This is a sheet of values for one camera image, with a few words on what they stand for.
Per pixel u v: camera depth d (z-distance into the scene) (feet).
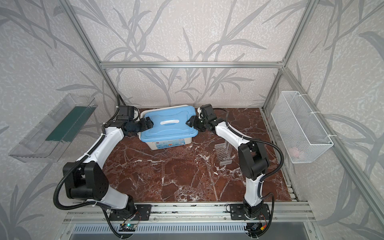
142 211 2.43
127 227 2.34
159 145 3.04
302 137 2.03
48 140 2.09
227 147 2.94
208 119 2.35
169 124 2.91
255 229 2.46
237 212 2.38
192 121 2.66
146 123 2.59
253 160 1.62
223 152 3.08
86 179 1.41
